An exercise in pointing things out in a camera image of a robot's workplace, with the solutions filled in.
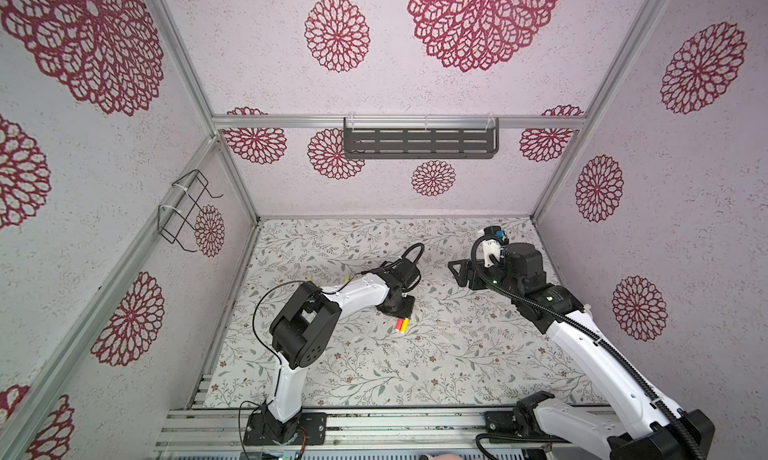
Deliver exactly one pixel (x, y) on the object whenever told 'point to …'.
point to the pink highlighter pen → (399, 324)
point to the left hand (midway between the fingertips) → (402, 316)
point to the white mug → (587, 308)
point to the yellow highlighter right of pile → (405, 325)
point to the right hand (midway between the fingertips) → (461, 258)
